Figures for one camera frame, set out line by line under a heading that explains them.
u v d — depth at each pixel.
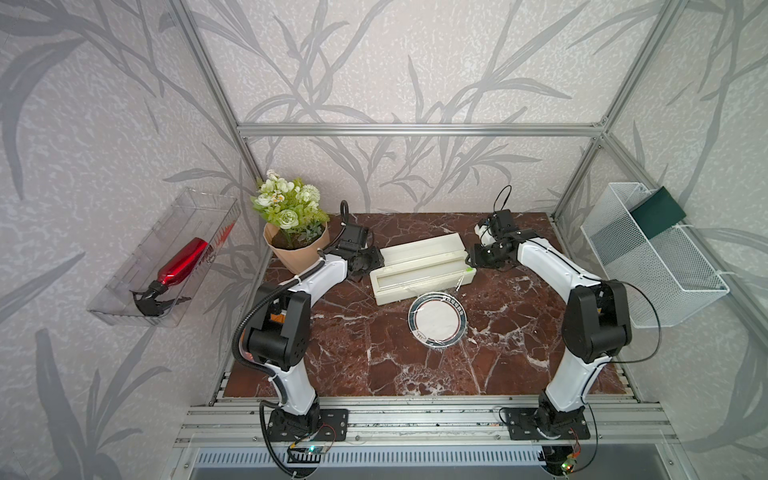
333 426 0.72
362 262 0.72
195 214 0.79
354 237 0.75
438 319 0.92
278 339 0.49
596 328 0.49
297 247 0.88
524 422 0.73
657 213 0.71
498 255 0.71
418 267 0.99
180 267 0.63
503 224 0.74
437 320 0.91
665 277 0.60
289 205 0.85
